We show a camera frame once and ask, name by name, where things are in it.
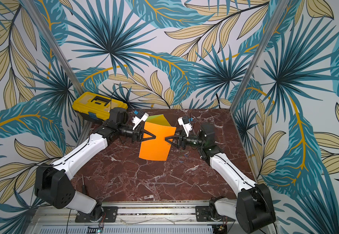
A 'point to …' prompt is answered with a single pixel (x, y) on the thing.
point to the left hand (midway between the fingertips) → (153, 139)
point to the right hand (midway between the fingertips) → (167, 137)
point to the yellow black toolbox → (95, 107)
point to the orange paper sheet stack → (157, 149)
